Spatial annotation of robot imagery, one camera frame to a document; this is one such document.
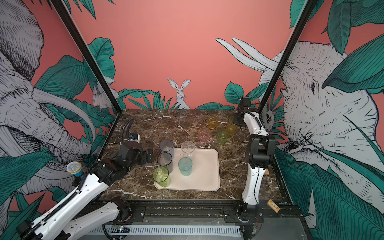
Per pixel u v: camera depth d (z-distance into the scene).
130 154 0.55
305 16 0.71
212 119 1.11
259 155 0.56
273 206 0.76
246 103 0.80
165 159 0.86
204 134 1.07
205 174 0.90
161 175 0.83
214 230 0.70
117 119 1.22
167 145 0.89
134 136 0.65
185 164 0.86
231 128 1.04
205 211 0.77
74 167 0.66
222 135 1.03
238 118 0.89
